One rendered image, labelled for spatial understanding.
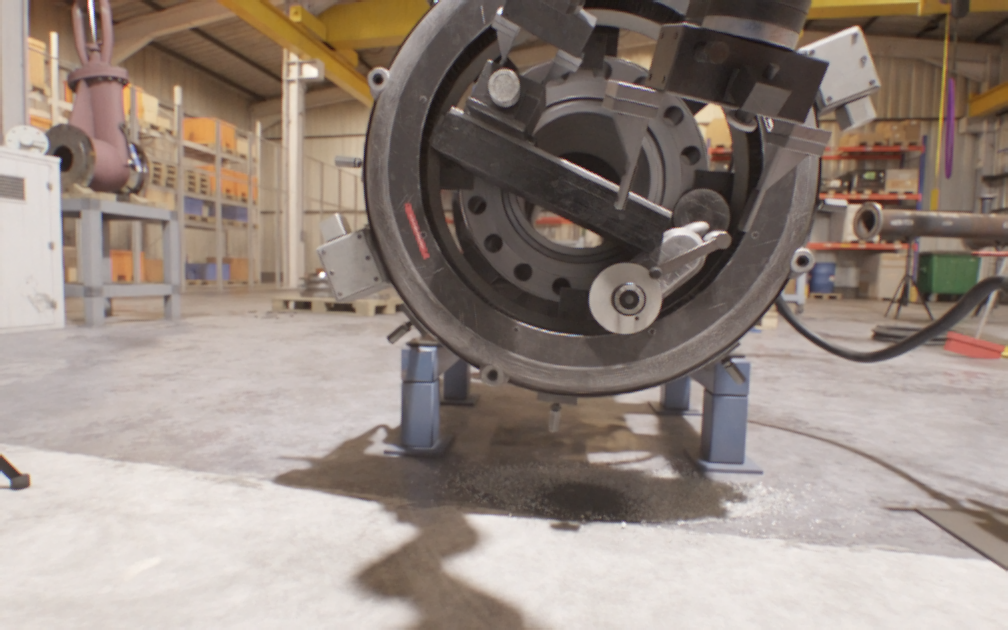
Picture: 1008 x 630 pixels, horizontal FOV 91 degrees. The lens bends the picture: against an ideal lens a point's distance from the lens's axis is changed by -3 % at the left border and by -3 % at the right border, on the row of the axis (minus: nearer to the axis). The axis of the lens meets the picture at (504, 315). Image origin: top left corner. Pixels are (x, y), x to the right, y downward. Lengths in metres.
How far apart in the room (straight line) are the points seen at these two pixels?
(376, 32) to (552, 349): 13.16
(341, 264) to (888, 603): 0.95
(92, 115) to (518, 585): 4.87
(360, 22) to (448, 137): 13.27
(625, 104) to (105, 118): 4.85
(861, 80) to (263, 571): 1.16
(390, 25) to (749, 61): 13.34
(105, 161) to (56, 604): 4.23
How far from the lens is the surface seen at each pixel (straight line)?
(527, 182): 0.82
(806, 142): 0.53
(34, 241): 4.46
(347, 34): 14.13
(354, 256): 0.92
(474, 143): 0.84
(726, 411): 1.27
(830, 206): 1.08
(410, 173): 0.87
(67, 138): 4.94
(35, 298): 4.46
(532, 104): 0.80
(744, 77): 0.46
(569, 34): 0.85
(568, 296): 0.94
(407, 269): 0.86
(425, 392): 1.23
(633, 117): 0.47
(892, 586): 0.97
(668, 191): 0.98
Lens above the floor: 0.42
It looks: 4 degrees down
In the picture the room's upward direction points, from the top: 1 degrees clockwise
